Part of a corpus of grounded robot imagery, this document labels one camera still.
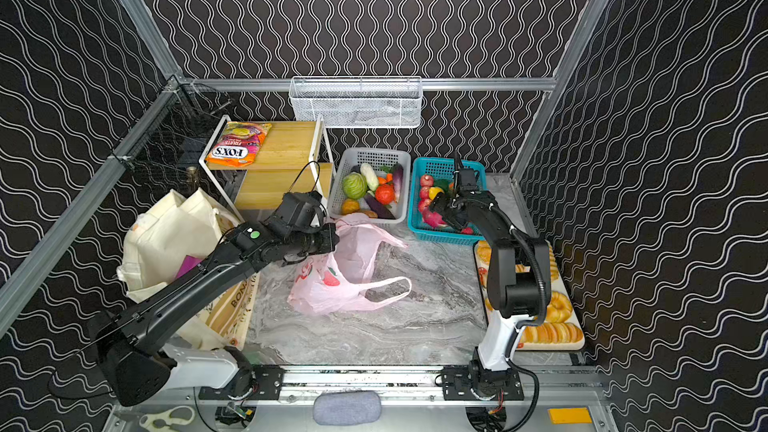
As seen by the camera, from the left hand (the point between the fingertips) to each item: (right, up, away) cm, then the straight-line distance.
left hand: (348, 239), depth 73 cm
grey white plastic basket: (-6, +26, +41) cm, 49 cm away
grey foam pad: (0, -39, -4) cm, 39 cm away
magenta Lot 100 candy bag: (-43, -7, +7) cm, 44 cm away
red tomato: (+9, +12, +32) cm, 36 cm away
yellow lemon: (+26, +13, +32) cm, 44 cm away
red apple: (+25, +18, +40) cm, 50 cm away
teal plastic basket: (+30, +22, +40) cm, 55 cm away
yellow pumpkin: (-4, +8, +31) cm, 32 cm away
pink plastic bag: (-2, -10, -2) cm, 11 cm away
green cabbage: (-2, +15, +30) cm, 34 cm away
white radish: (+3, +19, +39) cm, 44 cm away
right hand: (+27, +6, +23) cm, 36 cm away
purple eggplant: (+7, +7, +30) cm, 32 cm away
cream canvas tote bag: (-47, +3, +4) cm, 47 cm away
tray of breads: (+56, -25, +7) cm, 61 cm away
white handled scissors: (-42, -42, -4) cm, 59 cm away
